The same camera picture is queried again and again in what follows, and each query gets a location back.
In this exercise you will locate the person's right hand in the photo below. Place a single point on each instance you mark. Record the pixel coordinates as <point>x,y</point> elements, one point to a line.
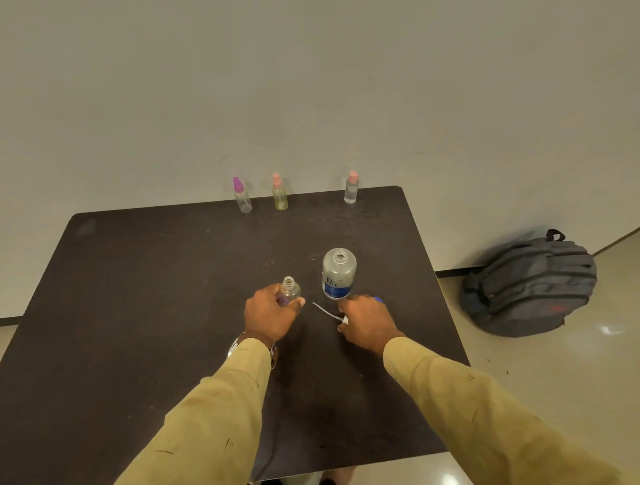
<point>370,322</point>

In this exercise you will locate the person's left hand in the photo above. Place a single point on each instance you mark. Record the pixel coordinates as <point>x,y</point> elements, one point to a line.
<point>267,315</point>

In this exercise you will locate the purple-tinted spray bottle white cap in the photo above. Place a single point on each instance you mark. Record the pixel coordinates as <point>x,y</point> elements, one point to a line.
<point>290,290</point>

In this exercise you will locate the large clear bottle blue label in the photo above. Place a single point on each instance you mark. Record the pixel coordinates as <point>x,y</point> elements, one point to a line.
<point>339,277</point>

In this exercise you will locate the small bottle magenta cap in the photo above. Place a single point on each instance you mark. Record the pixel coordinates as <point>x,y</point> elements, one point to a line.
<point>243,201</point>

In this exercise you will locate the yellow-green spray bottle orange cap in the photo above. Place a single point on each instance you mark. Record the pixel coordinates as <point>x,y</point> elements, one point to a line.
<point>280,199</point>

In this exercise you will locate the small clear bottle pink cap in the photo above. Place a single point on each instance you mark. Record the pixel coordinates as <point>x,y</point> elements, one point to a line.
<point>351,194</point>

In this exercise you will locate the pink spray cap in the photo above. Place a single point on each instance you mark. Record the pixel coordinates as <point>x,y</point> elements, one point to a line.
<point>353,177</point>

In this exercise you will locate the person's right forearm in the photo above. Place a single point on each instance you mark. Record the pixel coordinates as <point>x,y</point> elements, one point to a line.
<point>490,419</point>

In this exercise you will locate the person's left forearm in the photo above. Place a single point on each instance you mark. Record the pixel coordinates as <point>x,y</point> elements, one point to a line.
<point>205,424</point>

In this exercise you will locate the silver wristwatch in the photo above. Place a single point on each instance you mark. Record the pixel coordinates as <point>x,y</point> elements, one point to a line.
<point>234,346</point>

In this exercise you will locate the grey backpack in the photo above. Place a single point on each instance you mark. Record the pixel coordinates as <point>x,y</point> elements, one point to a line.
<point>530,290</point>

